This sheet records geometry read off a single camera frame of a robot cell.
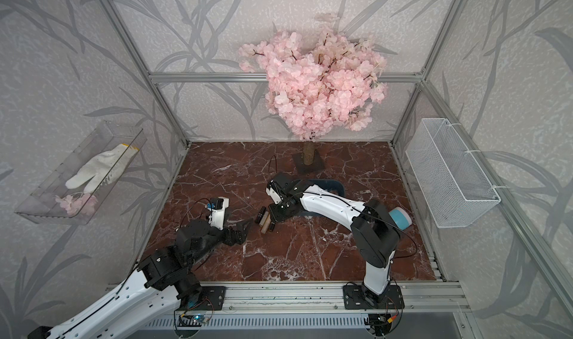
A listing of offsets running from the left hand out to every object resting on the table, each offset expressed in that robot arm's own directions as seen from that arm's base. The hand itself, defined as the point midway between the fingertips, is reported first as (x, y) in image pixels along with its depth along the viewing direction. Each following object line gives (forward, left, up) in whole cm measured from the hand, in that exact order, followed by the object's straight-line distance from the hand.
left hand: (243, 218), depth 73 cm
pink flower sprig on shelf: (-2, +42, +14) cm, 44 cm away
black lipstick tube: (+10, -2, -18) cm, 20 cm away
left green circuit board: (-26, +16, -20) cm, 37 cm away
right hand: (+6, -9, -10) cm, 14 cm away
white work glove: (+10, +42, +14) cm, 45 cm away
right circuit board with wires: (-27, -45, -19) cm, 56 cm away
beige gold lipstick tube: (+8, -4, -17) cm, 19 cm away
